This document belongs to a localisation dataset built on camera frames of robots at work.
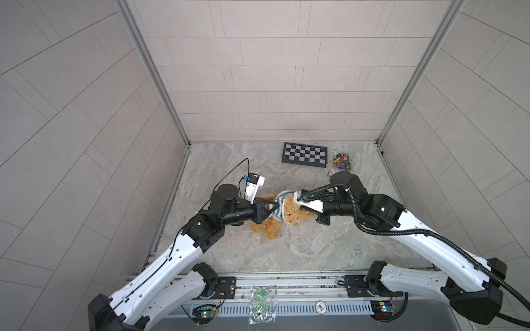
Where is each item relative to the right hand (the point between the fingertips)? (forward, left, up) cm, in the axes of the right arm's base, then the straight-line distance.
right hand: (299, 206), depth 65 cm
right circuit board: (-26, -26, -26) cm, 45 cm away
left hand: (-1, +6, +1) cm, 6 cm away
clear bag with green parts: (-23, +14, -24) cm, 36 cm away
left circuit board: (-24, +32, -21) cm, 45 cm away
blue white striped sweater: (-1, +7, -2) cm, 7 cm away
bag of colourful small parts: (+36, -28, -22) cm, 51 cm away
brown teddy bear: (-2, +2, -1) cm, 3 cm away
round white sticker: (-24, -6, -25) cm, 35 cm away
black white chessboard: (+41, -10, -21) cm, 47 cm away
